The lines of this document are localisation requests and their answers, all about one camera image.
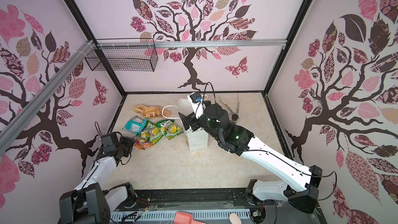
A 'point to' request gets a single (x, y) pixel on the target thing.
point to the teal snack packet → (135, 124)
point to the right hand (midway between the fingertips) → (189, 105)
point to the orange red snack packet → (142, 143)
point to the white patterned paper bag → (197, 139)
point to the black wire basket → (123, 54)
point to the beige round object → (234, 219)
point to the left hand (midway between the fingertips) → (136, 139)
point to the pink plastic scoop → (185, 218)
